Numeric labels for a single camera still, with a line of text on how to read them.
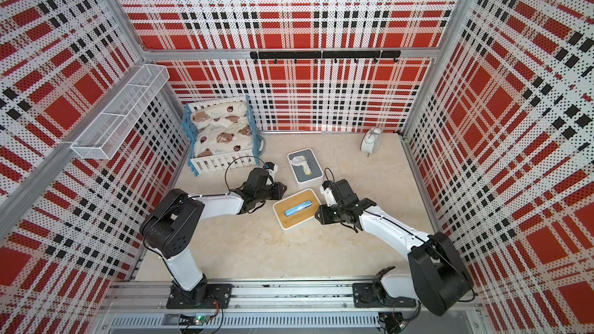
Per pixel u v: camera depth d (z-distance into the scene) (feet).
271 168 2.88
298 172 3.23
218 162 3.35
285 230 2.75
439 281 1.35
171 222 1.60
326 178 3.24
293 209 2.91
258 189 2.49
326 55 2.90
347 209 2.16
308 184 3.16
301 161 3.33
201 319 2.26
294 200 2.97
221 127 3.74
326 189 2.59
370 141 3.43
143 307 2.36
